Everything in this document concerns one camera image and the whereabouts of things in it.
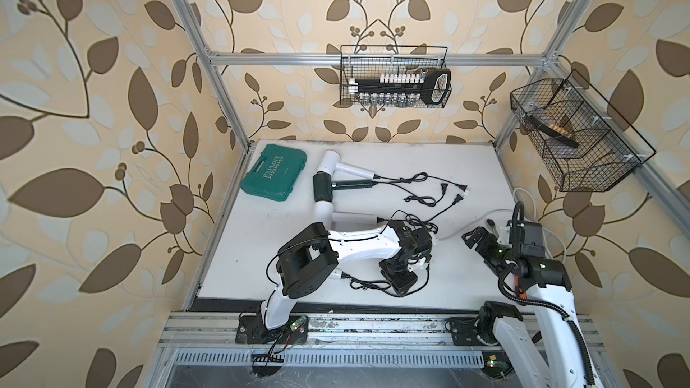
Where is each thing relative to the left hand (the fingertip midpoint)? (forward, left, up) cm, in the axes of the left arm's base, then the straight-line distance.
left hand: (400, 286), depth 78 cm
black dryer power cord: (+22, -12, -2) cm, 25 cm away
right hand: (+9, -21, +8) cm, 25 cm away
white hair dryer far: (+47, +24, +1) cm, 53 cm away
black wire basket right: (+28, -50, +31) cm, 65 cm away
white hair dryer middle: (+24, +24, +2) cm, 34 cm away
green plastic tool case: (+42, +46, 0) cm, 62 cm away
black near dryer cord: (+2, +13, -4) cm, 13 cm away
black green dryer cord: (+33, -14, -4) cm, 36 cm away
